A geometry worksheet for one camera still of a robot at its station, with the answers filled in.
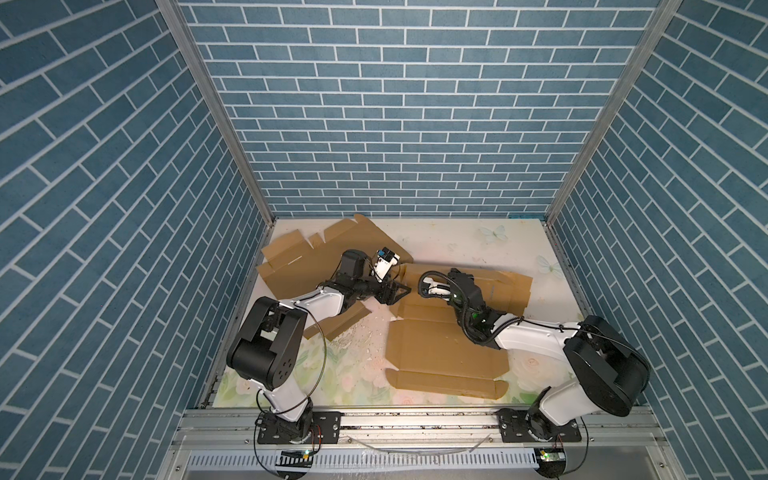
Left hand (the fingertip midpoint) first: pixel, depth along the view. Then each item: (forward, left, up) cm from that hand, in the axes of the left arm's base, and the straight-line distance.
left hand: (402, 285), depth 89 cm
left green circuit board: (-41, +27, -14) cm, 51 cm away
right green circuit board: (-41, -37, -14) cm, 57 cm away
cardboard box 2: (-16, -8, -12) cm, 21 cm away
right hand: (+4, -17, +6) cm, 18 cm away
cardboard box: (+17, +40, -14) cm, 46 cm away
